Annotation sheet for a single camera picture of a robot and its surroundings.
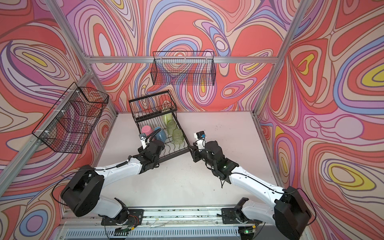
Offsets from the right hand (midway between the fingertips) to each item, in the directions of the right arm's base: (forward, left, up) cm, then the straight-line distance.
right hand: (191, 148), depth 79 cm
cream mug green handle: (+31, +17, -8) cm, 36 cm away
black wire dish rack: (+19, +21, +5) cm, 29 cm away
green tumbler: (+17, +9, -12) cm, 23 cm away
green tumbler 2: (+26, +14, -11) cm, 32 cm away
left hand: (+9, +23, -7) cm, 26 cm away
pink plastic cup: (+18, +28, -4) cm, 33 cm away
